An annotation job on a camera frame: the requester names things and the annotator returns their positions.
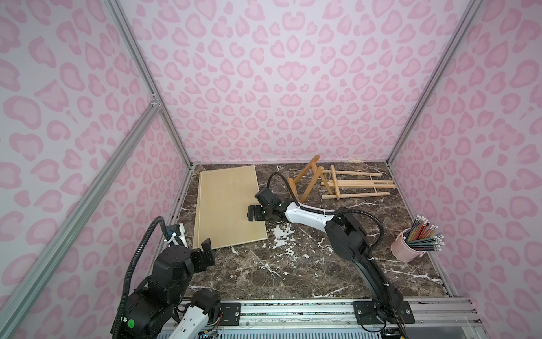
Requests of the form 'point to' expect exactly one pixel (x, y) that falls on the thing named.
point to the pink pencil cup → (401, 250)
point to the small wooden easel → (354, 184)
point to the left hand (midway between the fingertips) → (197, 242)
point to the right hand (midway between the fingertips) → (256, 215)
